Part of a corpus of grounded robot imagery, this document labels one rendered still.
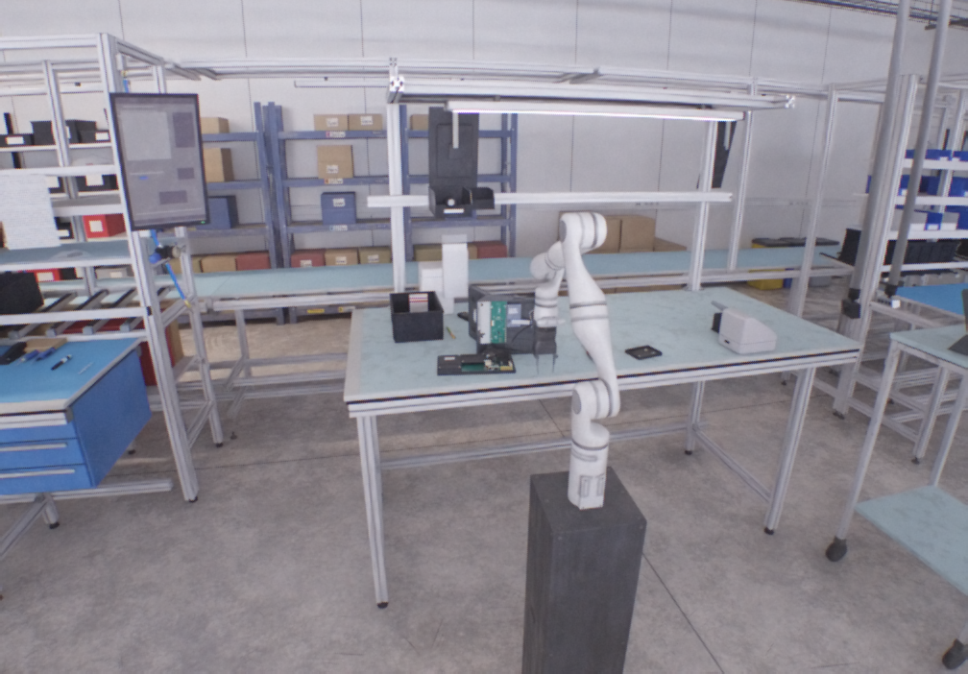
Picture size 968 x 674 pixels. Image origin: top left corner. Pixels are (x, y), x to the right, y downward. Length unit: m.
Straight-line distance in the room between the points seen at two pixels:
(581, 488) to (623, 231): 4.25
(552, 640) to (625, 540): 0.36
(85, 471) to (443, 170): 2.54
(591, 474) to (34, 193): 2.41
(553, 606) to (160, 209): 1.95
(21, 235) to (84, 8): 4.00
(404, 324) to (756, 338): 1.31
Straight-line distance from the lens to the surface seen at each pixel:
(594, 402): 1.23
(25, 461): 2.40
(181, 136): 2.26
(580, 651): 1.65
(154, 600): 2.64
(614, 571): 1.46
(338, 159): 5.29
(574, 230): 1.27
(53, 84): 3.32
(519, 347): 1.90
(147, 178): 2.28
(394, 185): 2.33
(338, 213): 5.31
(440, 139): 3.50
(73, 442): 2.27
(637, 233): 5.47
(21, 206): 2.76
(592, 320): 1.24
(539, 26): 6.17
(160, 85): 3.11
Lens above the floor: 1.71
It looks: 18 degrees down
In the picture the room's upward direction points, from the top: straight up
